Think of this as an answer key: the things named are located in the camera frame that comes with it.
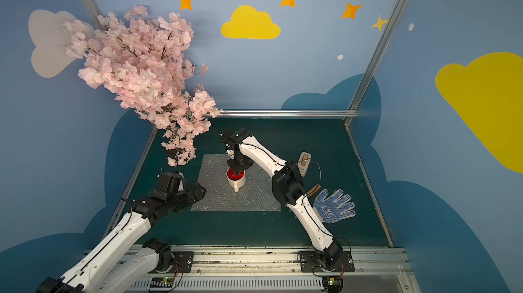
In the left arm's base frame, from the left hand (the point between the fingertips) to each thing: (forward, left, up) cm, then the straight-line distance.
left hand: (199, 191), depth 83 cm
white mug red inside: (+6, -14, -2) cm, 16 cm away
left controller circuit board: (-30, +10, -12) cm, 34 cm away
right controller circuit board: (-29, -54, -12) cm, 62 cm away
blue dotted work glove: (-3, -56, -8) cm, 56 cm away
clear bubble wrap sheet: (+4, -23, -10) cm, 26 cm away
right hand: (+14, -17, -4) cm, 22 cm away
